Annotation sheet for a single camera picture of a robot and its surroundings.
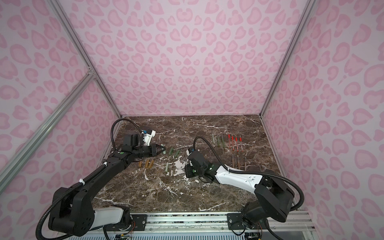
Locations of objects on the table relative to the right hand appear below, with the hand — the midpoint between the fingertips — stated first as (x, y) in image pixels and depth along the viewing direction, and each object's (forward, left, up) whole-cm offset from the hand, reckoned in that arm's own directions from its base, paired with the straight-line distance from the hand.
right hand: (185, 169), depth 82 cm
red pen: (+29, -28, -10) cm, 42 cm away
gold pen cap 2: (+7, +25, -9) cm, 28 cm away
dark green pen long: (+26, -21, -9) cm, 34 cm away
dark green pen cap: (+16, +11, -9) cm, 22 cm away
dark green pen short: (+25, -24, -9) cm, 35 cm away
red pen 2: (+27, -33, -11) cm, 44 cm away
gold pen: (+10, -29, -10) cm, 32 cm away
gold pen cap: (+6, +29, -8) cm, 31 cm away
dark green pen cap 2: (+14, +7, -9) cm, 18 cm away
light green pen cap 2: (+5, +12, -9) cm, 16 cm away
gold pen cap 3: (+7, +22, -8) cm, 25 cm away
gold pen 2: (+9, -32, -9) cm, 34 cm away
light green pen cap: (+7, +11, +7) cm, 14 cm away
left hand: (+9, +11, +8) cm, 16 cm away
